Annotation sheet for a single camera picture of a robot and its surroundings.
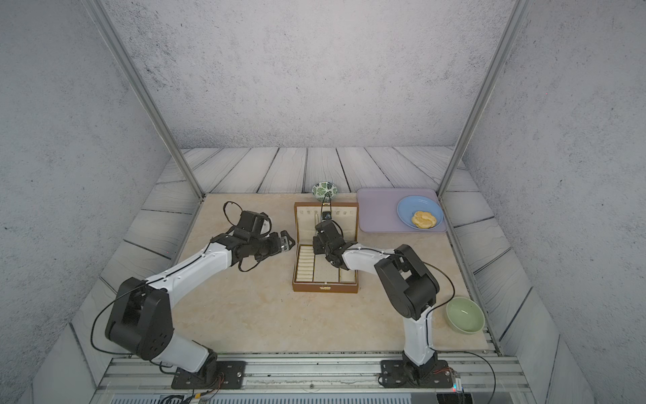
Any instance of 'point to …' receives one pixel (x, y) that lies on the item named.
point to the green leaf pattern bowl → (324, 191)
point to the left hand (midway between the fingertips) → (290, 245)
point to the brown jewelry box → (313, 272)
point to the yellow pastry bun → (424, 220)
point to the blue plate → (411, 204)
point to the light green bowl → (464, 315)
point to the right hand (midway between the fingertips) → (320, 237)
